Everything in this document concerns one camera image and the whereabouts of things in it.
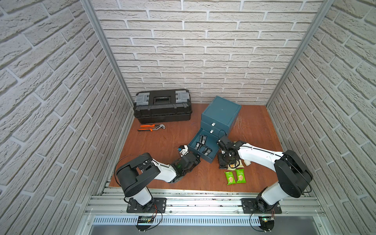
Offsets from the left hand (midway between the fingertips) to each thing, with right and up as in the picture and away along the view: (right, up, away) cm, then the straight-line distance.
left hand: (204, 154), depth 87 cm
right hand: (+12, -5, +2) cm, 13 cm away
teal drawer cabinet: (+9, +23, -2) cm, 25 cm away
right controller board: (+30, -30, -17) cm, 45 cm away
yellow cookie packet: (+23, -7, 0) cm, 24 cm away
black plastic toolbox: (-28, +31, +10) cm, 43 cm away
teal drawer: (+2, +5, +10) cm, 11 cm away
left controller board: (-32, -30, -15) cm, 46 cm away
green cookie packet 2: (+21, -12, -4) cm, 25 cm away
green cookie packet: (+15, -13, -5) cm, 20 cm away
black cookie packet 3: (+2, +1, +5) cm, 5 cm away
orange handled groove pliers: (-34, +16, +16) cm, 41 cm away
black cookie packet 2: (-4, +4, +7) cm, 9 cm away
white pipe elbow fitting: (+27, -5, 0) cm, 27 cm away
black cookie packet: (0, +8, +10) cm, 13 cm away
